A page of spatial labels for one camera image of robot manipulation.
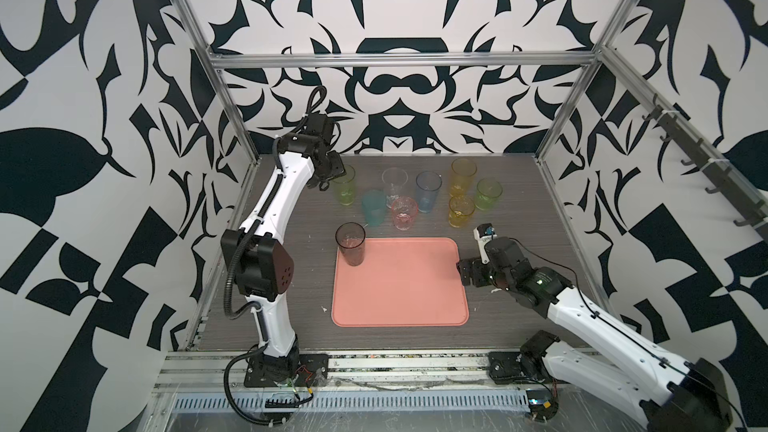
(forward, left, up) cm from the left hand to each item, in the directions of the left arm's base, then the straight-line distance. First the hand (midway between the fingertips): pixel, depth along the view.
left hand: (331, 167), depth 85 cm
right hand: (-23, -38, -13) cm, 46 cm away
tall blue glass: (+3, -29, -12) cm, 31 cm away
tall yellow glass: (+7, -41, -15) cm, 44 cm away
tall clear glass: (+5, -18, -12) cm, 22 cm away
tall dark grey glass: (-14, -4, -16) cm, 22 cm away
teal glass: (-2, -12, -17) cm, 20 cm away
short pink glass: (0, -22, -21) cm, 30 cm away
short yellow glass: (-1, -40, -21) cm, 46 cm away
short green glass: (+5, -50, -19) cm, 54 cm away
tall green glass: (+5, -2, -14) cm, 15 cm away
